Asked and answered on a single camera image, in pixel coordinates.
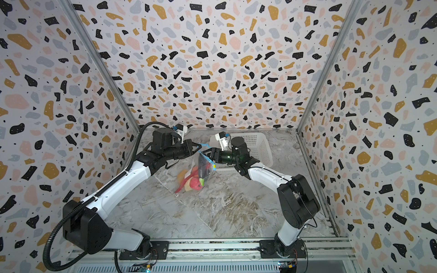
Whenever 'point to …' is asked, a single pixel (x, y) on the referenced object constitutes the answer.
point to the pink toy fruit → (195, 183)
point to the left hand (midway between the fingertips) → (201, 142)
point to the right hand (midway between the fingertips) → (201, 152)
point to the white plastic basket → (259, 144)
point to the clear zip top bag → (186, 188)
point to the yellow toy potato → (181, 176)
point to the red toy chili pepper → (194, 171)
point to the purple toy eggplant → (203, 169)
